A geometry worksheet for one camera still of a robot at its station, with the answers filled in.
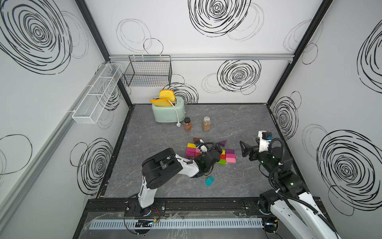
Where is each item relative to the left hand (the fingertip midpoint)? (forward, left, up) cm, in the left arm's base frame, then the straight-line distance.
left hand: (217, 148), depth 89 cm
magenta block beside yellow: (0, +16, -5) cm, 17 cm away
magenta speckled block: (-2, +17, -6) cm, 18 cm away
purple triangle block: (+7, -5, -5) cm, 9 cm away
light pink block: (-5, +12, +6) cm, 15 cm away
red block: (-4, -4, -3) cm, 6 cm away
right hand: (-5, -13, +18) cm, 23 cm away
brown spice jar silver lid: (+17, +6, +2) cm, 18 cm away
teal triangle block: (-18, +5, -4) cm, 19 cm away
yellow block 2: (-1, -4, -3) cm, 6 cm away
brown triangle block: (+10, +13, -6) cm, 18 cm away
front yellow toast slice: (+24, +36, +13) cm, 46 cm away
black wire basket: (+41, +45, +26) cm, 67 cm away
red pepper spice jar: (+17, +19, +2) cm, 25 cm away
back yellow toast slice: (+31, +32, +15) cm, 47 cm away
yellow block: (+4, +16, -4) cm, 17 cm away
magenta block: (-2, -9, -5) cm, 10 cm away
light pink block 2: (-5, -8, -5) cm, 11 cm away
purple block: (+1, -9, -4) cm, 9 cm away
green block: (-7, -3, -4) cm, 8 cm away
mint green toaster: (+23, +33, +4) cm, 40 cm away
